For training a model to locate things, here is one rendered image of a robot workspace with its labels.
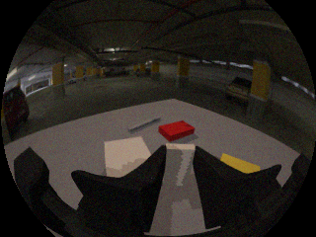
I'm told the red flat block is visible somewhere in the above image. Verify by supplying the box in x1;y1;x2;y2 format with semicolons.
158;120;195;142

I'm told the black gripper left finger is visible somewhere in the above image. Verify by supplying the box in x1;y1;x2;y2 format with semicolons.
71;145;167;233

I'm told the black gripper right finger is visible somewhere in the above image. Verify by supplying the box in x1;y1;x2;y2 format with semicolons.
193;146;281;229

